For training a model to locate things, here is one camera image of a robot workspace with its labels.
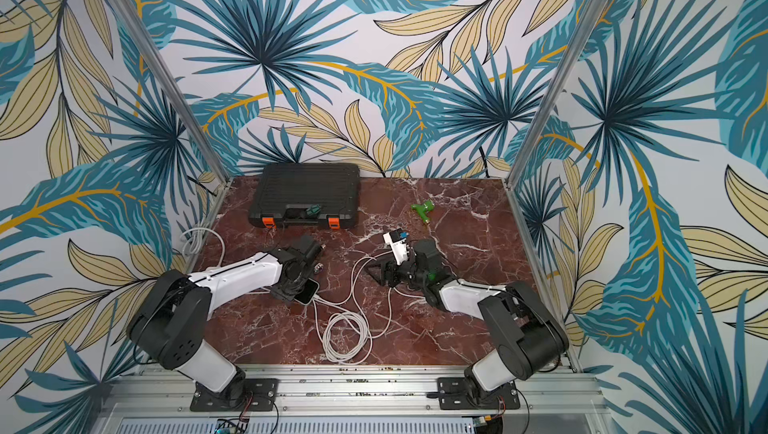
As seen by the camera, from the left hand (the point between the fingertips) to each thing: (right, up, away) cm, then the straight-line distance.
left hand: (301, 283), depth 90 cm
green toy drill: (+39, +22, +20) cm, 49 cm away
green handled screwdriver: (+2, +22, +8) cm, 24 cm away
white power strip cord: (-39, +13, +10) cm, 43 cm away
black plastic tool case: (-11, +30, +21) cm, 38 cm away
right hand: (+17, +3, -8) cm, 19 cm away
